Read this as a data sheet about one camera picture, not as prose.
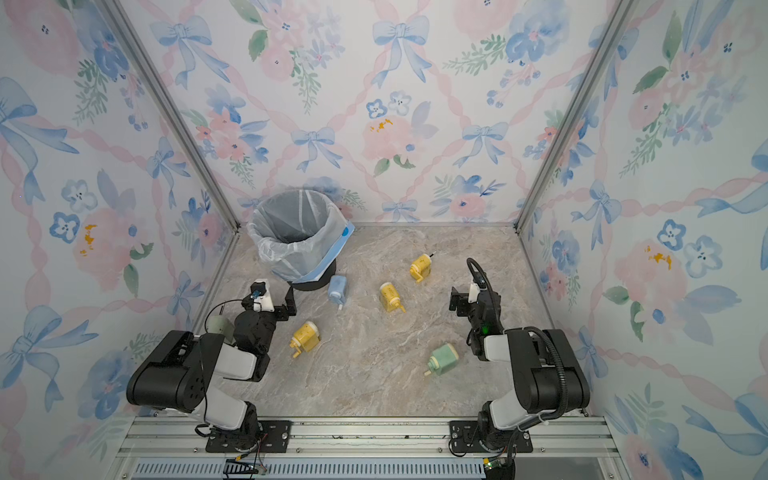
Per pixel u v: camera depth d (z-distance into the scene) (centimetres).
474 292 82
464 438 73
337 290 93
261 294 76
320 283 88
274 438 74
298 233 101
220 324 84
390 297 91
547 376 45
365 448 73
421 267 100
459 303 84
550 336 49
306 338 84
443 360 80
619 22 70
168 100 84
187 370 46
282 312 82
